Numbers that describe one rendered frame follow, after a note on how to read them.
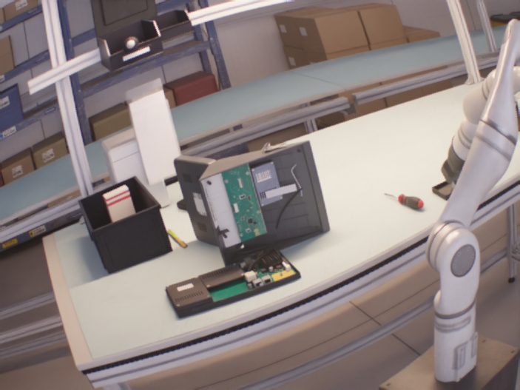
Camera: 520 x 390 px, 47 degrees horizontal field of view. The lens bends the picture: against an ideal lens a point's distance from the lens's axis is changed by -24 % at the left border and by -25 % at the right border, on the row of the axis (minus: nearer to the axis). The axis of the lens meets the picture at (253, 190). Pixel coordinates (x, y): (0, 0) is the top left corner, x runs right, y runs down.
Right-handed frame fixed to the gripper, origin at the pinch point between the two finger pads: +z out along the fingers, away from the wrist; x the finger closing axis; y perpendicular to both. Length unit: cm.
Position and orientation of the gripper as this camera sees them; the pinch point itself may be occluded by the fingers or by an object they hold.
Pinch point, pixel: (450, 192)
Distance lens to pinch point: 170.6
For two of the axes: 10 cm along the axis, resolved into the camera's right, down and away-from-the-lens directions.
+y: -4.2, -8.2, 4.0
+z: -0.7, 4.7, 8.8
